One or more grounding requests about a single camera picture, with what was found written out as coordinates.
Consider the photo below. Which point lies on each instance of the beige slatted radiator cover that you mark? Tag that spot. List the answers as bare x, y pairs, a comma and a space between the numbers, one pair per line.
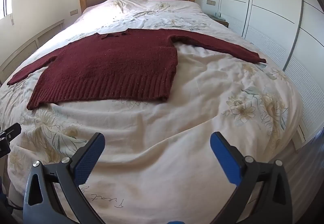
25, 49

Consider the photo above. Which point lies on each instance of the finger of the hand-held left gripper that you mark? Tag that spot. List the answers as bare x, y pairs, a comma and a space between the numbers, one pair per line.
11, 132

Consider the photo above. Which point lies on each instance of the dark red knit sweater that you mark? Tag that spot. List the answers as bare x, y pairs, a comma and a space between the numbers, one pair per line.
108, 67

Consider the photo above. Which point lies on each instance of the bed with floral duvet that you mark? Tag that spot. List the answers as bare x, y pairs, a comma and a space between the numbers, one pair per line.
151, 137

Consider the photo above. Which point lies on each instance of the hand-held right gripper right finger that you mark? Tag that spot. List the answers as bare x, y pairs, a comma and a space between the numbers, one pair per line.
225, 160

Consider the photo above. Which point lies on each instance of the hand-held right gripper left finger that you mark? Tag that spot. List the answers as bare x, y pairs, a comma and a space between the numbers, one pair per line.
88, 159

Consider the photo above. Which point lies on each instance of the wall socket plate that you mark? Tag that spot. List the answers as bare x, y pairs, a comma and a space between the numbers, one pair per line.
73, 12

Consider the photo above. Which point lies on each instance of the gold wall switch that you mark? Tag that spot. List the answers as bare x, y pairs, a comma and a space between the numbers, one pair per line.
210, 2

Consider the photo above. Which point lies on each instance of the wooden nightstand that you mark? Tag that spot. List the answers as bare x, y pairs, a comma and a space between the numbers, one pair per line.
221, 20

